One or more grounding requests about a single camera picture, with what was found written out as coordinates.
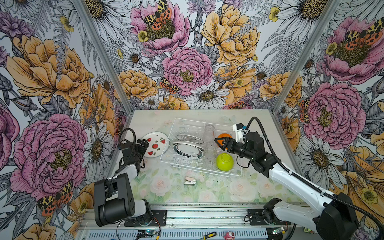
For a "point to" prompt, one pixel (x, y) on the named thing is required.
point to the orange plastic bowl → (223, 135)
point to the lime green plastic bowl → (225, 162)
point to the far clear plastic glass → (209, 133)
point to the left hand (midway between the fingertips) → (145, 148)
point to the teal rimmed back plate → (187, 138)
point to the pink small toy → (229, 235)
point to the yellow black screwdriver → (211, 234)
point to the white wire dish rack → (176, 127)
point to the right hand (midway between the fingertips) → (218, 145)
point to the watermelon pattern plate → (158, 144)
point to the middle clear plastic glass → (211, 149)
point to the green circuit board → (146, 233)
